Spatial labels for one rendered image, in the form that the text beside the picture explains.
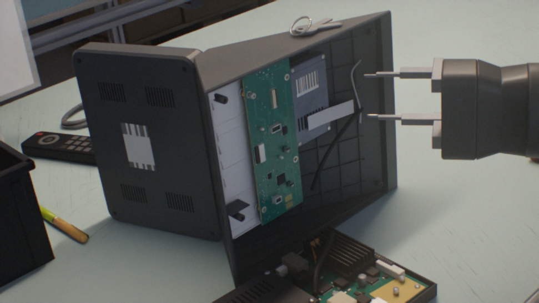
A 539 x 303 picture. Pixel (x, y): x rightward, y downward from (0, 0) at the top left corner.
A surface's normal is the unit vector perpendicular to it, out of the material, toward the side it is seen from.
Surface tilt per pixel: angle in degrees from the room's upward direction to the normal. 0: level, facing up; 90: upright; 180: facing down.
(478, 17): 0
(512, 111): 90
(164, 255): 0
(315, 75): 90
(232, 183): 90
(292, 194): 90
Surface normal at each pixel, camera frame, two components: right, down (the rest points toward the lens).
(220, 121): 0.68, 0.27
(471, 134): -0.24, 0.47
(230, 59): -0.11, -0.88
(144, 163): -0.44, 0.46
